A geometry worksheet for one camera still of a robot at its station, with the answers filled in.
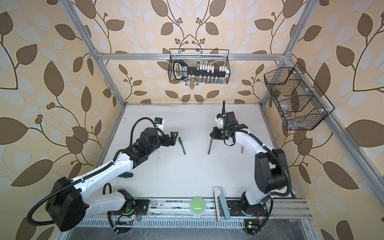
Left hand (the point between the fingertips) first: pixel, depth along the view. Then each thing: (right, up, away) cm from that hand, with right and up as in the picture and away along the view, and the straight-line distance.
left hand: (172, 130), depth 80 cm
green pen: (+4, -11, +17) cm, 20 cm away
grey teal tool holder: (+25, -33, -5) cm, 42 cm away
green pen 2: (+21, -10, +9) cm, 25 cm away
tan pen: (+43, -13, +15) cm, 47 cm away
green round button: (+14, -39, -4) cm, 41 cm away
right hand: (+23, -3, +8) cm, 24 cm away
